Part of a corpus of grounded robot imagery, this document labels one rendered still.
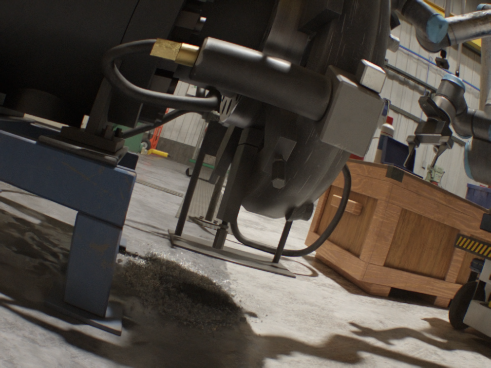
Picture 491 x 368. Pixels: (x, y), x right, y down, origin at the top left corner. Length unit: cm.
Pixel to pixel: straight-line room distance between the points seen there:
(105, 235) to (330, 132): 36
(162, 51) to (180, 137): 1115
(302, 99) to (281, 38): 25
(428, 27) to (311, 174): 58
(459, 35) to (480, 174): 61
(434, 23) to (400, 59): 1160
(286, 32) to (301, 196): 31
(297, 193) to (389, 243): 106
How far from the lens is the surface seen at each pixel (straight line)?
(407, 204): 210
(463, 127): 168
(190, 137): 1194
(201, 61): 82
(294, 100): 85
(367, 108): 86
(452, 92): 160
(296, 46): 108
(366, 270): 207
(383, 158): 222
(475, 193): 272
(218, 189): 288
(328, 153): 99
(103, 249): 86
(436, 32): 137
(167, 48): 84
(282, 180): 91
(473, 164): 193
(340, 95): 84
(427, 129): 154
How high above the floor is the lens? 30
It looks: 2 degrees down
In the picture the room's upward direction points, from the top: 17 degrees clockwise
